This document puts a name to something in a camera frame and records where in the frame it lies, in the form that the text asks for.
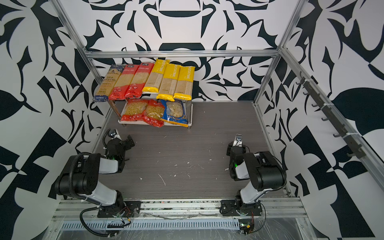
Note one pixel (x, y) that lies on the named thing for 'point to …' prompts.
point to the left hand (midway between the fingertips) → (121, 136)
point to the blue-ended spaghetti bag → (109, 81)
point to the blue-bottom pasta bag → (175, 112)
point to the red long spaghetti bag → (123, 82)
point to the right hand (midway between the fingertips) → (239, 141)
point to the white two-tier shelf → (189, 124)
